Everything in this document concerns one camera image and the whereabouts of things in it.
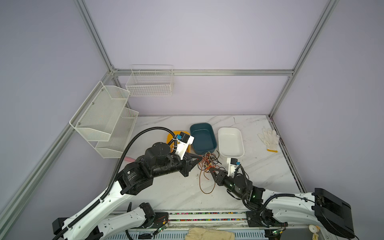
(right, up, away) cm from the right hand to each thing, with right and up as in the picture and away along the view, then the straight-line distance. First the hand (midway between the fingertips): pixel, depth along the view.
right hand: (209, 170), depth 75 cm
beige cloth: (-5, -29, -5) cm, 30 cm away
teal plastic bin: (0, +13, +33) cm, 36 cm away
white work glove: (+48, +14, +32) cm, 59 cm away
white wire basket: (-36, +53, +20) cm, 67 cm away
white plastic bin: (+17, +12, +28) cm, 35 cm away
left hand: (-5, +9, -18) cm, 21 cm away
